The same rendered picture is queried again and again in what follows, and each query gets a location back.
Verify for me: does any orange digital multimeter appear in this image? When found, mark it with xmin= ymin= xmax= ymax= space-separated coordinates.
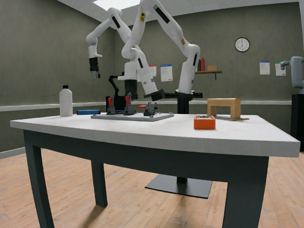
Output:
xmin=194 ymin=115 xmax=215 ymax=130

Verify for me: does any white plastic bottle with black cap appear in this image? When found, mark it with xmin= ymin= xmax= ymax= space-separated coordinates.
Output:
xmin=59 ymin=85 xmax=73 ymax=117

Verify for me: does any blue spirit level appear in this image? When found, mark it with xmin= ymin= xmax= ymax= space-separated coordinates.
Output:
xmin=77 ymin=110 xmax=101 ymax=115

